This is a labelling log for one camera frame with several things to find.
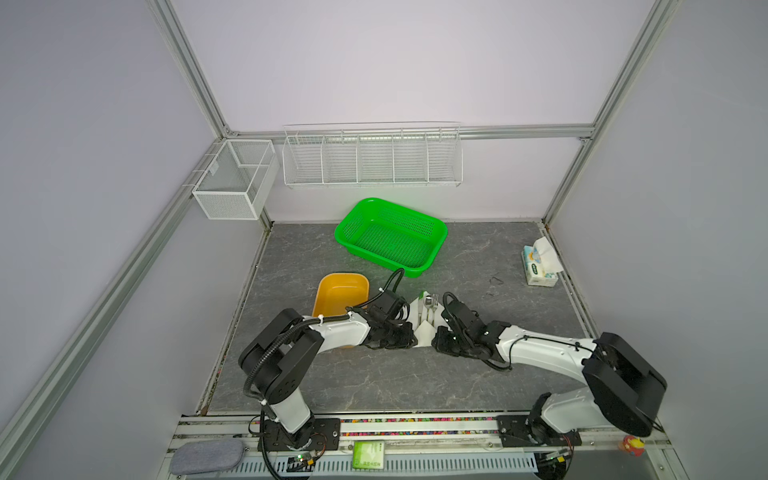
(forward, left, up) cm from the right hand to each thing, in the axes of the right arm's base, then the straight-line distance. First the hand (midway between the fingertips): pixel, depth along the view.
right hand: (432, 345), depth 86 cm
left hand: (0, +5, 0) cm, 5 cm away
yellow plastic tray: (+18, +31, -1) cm, 36 cm away
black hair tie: (+25, -25, -4) cm, 36 cm away
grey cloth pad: (-27, +55, +1) cm, 61 cm away
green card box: (-27, +17, 0) cm, 32 cm away
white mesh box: (+45, +63, +25) cm, 81 cm away
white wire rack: (+54, +20, +28) cm, 65 cm away
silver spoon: (+15, 0, 0) cm, 15 cm away
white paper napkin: (+10, +1, -2) cm, 10 cm away
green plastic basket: (+44, +13, -1) cm, 46 cm away
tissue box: (+26, -38, +4) cm, 47 cm away
